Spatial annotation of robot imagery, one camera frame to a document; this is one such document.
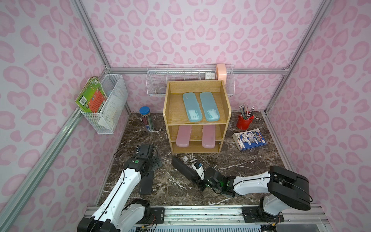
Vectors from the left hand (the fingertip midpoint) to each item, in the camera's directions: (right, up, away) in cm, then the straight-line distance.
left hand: (152, 162), depth 82 cm
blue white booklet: (+63, +11, +18) cm, 66 cm away
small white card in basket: (+34, +53, +10) cm, 64 cm away
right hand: (+23, -8, 0) cm, 24 cm away
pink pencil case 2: (+32, +15, 0) cm, 35 cm away
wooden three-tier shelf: (+14, +27, -6) cm, 31 cm away
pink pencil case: (+18, +15, +1) cm, 23 cm away
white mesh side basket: (-26, +23, -1) cm, 35 cm away
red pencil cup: (+60, +22, +23) cm, 68 cm away
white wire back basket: (0, +54, +12) cm, 55 cm away
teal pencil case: (+23, +31, -4) cm, 39 cm away
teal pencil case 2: (+32, +32, -4) cm, 45 cm away
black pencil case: (+19, -4, 0) cm, 20 cm away
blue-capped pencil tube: (-8, +26, +15) cm, 31 cm away
